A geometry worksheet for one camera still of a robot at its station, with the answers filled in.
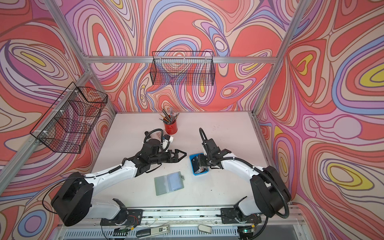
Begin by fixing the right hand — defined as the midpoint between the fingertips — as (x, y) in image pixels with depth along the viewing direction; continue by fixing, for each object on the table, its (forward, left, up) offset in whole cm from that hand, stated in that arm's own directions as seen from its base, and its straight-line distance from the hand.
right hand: (203, 164), depth 88 cm
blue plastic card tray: (+5, +7, +1) cm, 8 cm away
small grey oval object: (-32, +1, -2) cm, 32 cm away
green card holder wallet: (-9, +20, -3) cm, 22 cm away
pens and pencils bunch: (+31, +23, +7) cm, 39 cm away
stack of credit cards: (-3, +4, 0) cm, 5 cm away
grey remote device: (-32, +27, +2) cm, 42 cm away
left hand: (+1, +11, +11) cm, 15 cm away
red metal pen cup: (+26, +20, +3) cm, 33 cm away
